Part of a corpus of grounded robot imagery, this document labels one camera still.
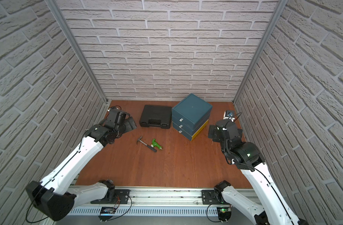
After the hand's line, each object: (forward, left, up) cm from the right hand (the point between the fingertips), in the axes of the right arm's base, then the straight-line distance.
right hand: (224, 127), depth 66 cm
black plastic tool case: (+30, +37, -25) cm, 54 cm away
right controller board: (-32, +1, -31) cm, 44 cm away
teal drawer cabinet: (+15, +6, -24) cm, 29 cm away
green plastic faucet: (+9, +38, -29) cm, 48 cm away
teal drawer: (+12, +17, -17) cm, 27 cm away
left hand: (+12, +49, -6) cm, 51 cm away
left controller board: (-27, +61, -29) cm, 73 cm away
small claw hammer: (+13, +49, -29) cm, 59 cm away
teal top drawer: (+20, +12, -9) cm, 25 cm away
